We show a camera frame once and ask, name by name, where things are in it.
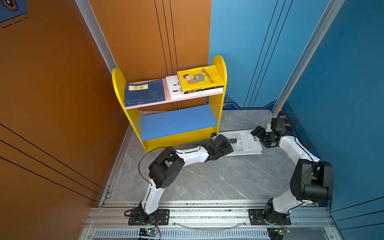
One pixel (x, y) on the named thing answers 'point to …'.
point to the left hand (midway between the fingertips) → (230, 149)
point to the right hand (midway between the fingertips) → (253, 135)
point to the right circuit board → (277, 233)
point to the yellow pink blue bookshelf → (166, 124)
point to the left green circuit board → (151, 232)
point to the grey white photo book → (247, 143)
